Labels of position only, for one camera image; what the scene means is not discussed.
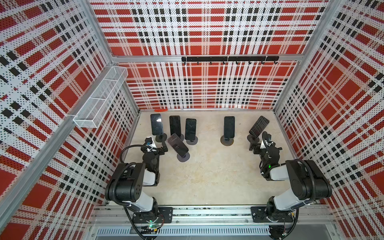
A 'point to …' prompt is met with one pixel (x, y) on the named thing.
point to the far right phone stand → (253, 139)
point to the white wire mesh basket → (91, 113)
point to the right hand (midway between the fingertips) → (259, 139)
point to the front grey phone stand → (184, 158)
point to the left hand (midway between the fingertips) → (155, 141)
